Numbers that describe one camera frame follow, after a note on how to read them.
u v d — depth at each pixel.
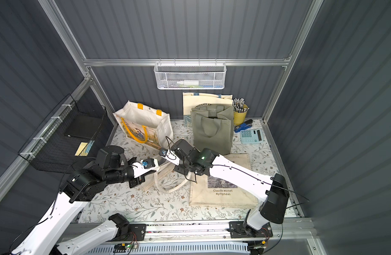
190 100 1.05
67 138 0.75
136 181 0.54
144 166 0.52
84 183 0.43
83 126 0.86
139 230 0.74
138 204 0.83
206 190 0.85
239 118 1.08
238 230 0.73
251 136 1.08
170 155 0.61
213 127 0.88
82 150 0.64
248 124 1.15
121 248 0.71
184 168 0.66
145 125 0.86
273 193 0.41
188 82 0.93
